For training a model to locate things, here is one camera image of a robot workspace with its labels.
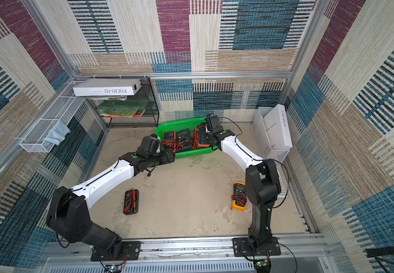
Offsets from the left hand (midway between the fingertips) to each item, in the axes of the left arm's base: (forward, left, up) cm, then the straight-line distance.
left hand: (168, 155), depth 87 cm
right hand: (+12, -19, +2) cm, 22 cm away
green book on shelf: (+24, +20, +11) cm, 33 cm away
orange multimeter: (+16, +2, -6) cm, 17 cm away
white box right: (+14, -58, +4) cm, 60 cm away
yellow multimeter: (-18, -35, -11) cm, 41 cm away
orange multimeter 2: (+5, -17, +8) cm, 19 cm away
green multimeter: (+15, -7, -6) cm, 17 cm away
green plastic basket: (+35, -9, -12) cm, 39 cm away
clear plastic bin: (+11, -50, -2) cm, 52 cm away
